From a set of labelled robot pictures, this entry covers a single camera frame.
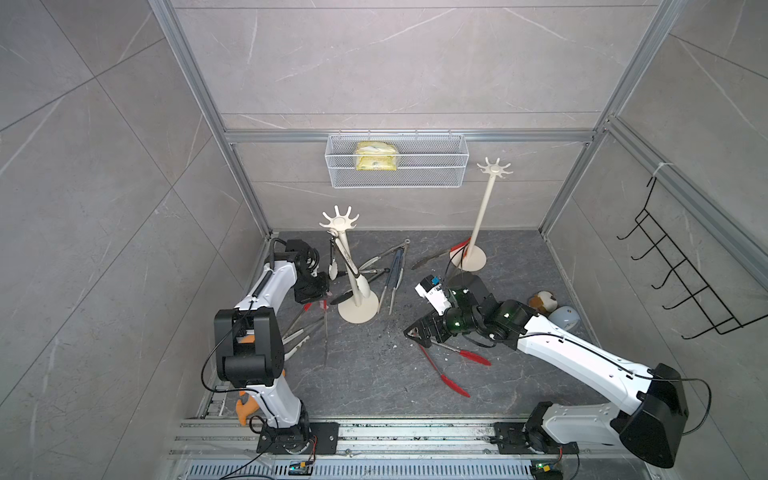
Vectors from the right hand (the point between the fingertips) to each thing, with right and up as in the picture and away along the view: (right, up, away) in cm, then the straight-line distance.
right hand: (418, 325), depth 73 cm
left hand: (-27, +7, +18) cm, 33 cm away
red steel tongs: (+15, -12, +13) cm, 23 cm away
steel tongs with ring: (-1, +22, +41) cm, 46 cm away
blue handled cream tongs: (-5, +15, +36) cm, 40 cm away
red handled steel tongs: (+21, +21, +42) cm, 51 cm away
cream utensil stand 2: (-18, -1, +24) cm, 30 cm away
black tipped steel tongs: (-17, +12, +34) cm, 40 cm away
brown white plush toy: (+44, +3, +24) cm, 50 cm away
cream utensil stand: (+24, +17, +37) cm, 47 cm away
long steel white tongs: (-17, +16, -1) cm, 23 cm away
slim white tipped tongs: (-37, -7, +17) cm, 41 cm away
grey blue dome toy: (+46, -1, +14) cm, 48 cm away
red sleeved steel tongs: (-27, +2, +16) cm, 32 cm away
